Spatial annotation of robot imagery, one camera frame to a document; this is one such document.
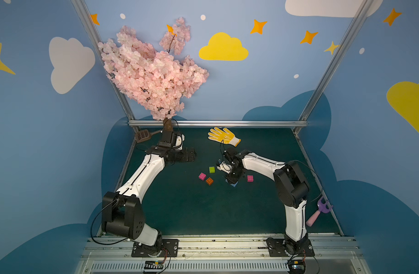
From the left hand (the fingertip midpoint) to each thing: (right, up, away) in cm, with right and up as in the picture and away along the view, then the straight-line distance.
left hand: (188, 153), depth 86 cm
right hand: (+25, -14, +10) cm, 30 cm away
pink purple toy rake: (+69, -28, 0) cm, 74 cm away
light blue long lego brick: (+25, -18, +7) cm, 31 cm away
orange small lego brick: (+11, -16, +9) cm, 22 cm away
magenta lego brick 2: (+34, -15, +9) cm, 38 cm away
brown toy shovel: (-34, +12, +29) cm, 46 cm away
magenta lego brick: (+7, -14, +10) cm, 18 cm away
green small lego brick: (+12, -11, +14) cm, 21 cm away
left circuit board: (-13, -48, -13) cm, 52 cm away
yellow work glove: (+22, +10, +32) cm, 40 cm away
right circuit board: (+49, -49, -13) cm, 71 cm away
